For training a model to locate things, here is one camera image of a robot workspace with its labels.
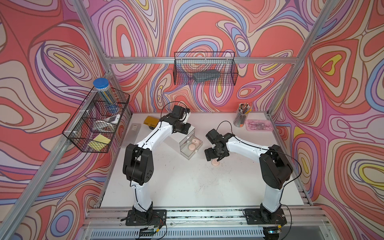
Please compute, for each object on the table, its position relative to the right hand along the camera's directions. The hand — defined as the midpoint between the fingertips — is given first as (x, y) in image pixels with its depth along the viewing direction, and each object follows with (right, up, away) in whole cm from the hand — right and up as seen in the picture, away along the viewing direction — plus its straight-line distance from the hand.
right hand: (215, 159), depth 91 cm
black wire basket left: (-61, +22, -20) cm, 68 cm away
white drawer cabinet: (-23, +13, -5) cm, 27 cm away
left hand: (-17, +18, +2) cm, 25 cm away
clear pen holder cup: (+20, +27, +15) cm, 37 cm away
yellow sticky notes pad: (-54, +13, -28) cm, 62 cm away
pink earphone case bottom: (0, -2, 0) cm, 2 cm away
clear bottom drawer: (-20, +7, +5) cm, 22 cm away
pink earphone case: (-15, +6, +7) cm, 18 cm away
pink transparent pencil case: (+35, +21, +20) cm, 46 cm away
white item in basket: (-53, +24, -17) cm, 61 cm away
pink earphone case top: (-12, +10, +8) cm, 17 cm away
